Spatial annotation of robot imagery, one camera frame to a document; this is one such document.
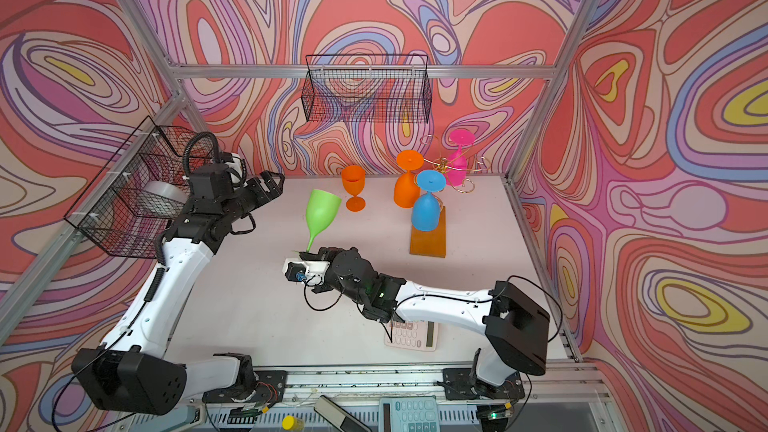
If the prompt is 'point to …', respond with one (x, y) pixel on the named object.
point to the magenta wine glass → (457, 165)
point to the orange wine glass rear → (406, 188)
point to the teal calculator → (408, 414)
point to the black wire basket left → (131, 205)
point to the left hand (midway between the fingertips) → (275, 180)
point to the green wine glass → (322, 209)
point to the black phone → (338, 417)
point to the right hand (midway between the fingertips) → (310, 254)
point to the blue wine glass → (426, 208)
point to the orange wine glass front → (353, 179)
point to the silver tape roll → (166, 190)
